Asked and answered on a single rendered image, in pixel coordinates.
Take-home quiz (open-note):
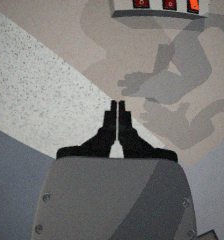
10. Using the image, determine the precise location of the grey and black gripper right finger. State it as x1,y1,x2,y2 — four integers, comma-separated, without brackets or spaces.
118,100,178,163

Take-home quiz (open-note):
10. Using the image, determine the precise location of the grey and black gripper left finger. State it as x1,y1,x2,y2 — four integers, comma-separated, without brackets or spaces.
56,100,117,159

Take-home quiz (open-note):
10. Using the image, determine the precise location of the grey power strip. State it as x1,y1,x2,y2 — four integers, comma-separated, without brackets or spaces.
108,0,210,20

